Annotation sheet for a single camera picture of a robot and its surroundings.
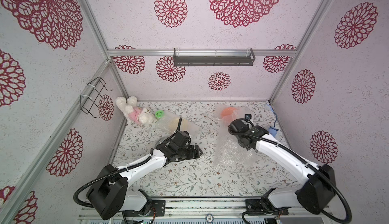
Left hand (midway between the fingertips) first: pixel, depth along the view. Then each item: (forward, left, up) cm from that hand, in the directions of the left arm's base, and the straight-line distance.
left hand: (197, 154), depth 83 cm
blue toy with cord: (+16, -47, -1) cm, 50 cm away
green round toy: (+33, +26, -5) cm, 42 cm away
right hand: (+8, -28, +9) cm, 30 cm away
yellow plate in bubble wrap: (+23, +20, -7) cm, 31 cm away
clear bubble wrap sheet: (+2, -18, -2) cm, 18 cm away
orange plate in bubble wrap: (+33, -21, -6) cm, 40 cm away
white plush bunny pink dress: (+27, +37, 0) cm, 46 cm away
